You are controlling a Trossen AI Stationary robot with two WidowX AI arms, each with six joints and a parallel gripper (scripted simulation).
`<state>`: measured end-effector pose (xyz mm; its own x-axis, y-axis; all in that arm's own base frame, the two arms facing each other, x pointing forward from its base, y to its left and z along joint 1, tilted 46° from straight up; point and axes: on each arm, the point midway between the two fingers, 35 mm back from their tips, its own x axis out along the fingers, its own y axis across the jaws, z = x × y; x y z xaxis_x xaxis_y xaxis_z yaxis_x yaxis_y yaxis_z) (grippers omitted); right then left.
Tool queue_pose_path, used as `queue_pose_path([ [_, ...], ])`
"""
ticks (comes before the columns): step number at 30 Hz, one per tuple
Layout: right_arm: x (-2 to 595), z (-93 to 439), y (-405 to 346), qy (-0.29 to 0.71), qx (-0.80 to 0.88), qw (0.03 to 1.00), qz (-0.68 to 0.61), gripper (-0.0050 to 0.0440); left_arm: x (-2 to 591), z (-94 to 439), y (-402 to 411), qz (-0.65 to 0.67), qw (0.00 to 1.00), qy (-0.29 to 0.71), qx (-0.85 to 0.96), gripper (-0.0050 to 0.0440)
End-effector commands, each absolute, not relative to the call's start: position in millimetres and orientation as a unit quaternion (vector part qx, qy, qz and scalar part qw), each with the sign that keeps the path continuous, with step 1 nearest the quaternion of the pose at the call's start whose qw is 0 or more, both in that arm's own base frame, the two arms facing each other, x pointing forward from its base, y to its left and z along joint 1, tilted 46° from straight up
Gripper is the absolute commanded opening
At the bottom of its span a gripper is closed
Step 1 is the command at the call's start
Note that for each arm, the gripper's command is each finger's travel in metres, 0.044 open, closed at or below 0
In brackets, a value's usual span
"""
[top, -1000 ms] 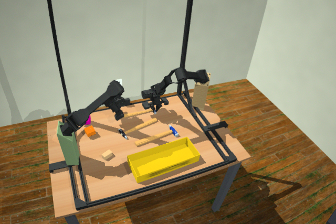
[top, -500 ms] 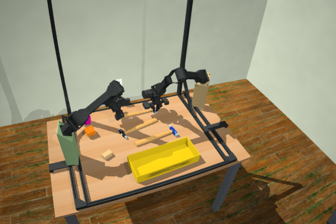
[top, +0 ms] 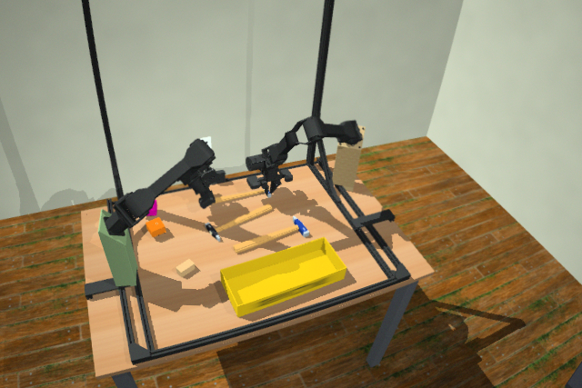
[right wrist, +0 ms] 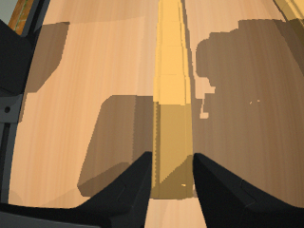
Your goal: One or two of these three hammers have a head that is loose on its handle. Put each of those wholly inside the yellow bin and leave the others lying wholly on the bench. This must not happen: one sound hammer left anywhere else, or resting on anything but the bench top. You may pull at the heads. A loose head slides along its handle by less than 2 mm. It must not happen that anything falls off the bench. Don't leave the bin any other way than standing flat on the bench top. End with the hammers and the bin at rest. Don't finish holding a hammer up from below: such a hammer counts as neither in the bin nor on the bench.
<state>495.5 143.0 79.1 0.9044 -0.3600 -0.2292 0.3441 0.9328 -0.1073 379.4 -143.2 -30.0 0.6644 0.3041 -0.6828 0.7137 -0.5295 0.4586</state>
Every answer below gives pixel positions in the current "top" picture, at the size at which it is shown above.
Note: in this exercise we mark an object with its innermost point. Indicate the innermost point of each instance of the orange box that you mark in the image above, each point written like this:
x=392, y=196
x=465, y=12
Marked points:
x=155, y=227

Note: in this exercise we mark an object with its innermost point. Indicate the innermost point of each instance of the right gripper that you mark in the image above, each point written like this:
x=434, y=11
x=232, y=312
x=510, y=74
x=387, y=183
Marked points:
x=199, y=188

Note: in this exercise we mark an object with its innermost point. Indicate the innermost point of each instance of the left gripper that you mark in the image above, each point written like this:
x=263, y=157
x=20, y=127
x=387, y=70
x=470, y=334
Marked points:
x=268, y=176

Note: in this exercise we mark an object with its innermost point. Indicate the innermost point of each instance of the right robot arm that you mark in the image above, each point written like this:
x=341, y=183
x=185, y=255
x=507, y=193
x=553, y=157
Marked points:
x=138, y=203

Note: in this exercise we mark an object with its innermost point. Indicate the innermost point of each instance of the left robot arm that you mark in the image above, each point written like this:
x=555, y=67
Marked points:
x=315, y=130

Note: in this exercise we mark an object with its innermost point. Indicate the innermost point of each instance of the tan wooden block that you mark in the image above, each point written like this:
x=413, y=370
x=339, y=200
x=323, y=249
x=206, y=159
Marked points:
x=185, y=268

